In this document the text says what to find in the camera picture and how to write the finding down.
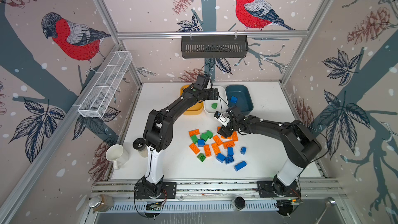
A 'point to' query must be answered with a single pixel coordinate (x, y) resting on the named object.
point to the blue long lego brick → (240, 166)
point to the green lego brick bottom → (201, 157)
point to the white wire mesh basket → (95, 102)
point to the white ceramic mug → (117, 154)
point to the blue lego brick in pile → (201, 142)
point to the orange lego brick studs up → (216, 148)
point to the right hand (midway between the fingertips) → (221, 127)
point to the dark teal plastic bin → (239, 95)
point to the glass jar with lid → (102, 202)
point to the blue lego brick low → (220, 157)
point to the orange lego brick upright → (207, 150)
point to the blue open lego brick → (230, 151)
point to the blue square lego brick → (233, 99)
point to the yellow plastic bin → (196, 109)
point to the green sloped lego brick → (214, 105)
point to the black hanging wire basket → (212, 46)
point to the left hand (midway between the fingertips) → (213, 92)
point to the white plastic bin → (221, 105)
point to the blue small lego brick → (243, 150)
